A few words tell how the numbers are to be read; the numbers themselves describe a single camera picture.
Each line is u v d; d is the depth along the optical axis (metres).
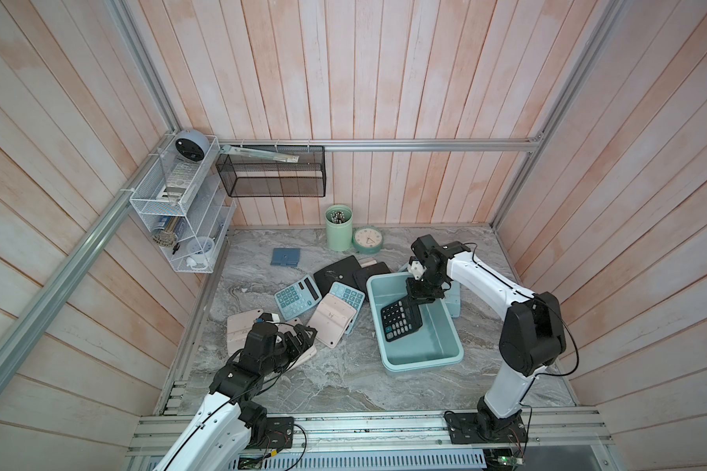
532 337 0.48
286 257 1.10
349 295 0.93
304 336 0.72
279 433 0.73
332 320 0.88
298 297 0.98
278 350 0.65
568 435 0.74
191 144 0.80
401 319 0.88
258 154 0.91
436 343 0.86
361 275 0.98
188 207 0.73
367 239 1.14
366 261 1.06
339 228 1.03
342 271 1.01
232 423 0.52
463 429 0.73
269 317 0.75
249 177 1.07
